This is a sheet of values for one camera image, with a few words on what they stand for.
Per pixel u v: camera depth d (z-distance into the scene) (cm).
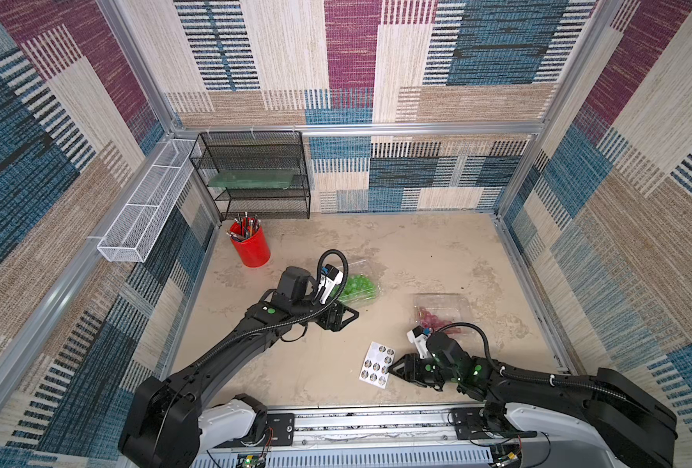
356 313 74
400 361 78
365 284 96
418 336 79
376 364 83
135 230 94
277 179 94
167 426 39
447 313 94
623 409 44
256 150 102
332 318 69
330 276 70
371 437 73
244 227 99
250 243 96
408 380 73
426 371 72
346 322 73
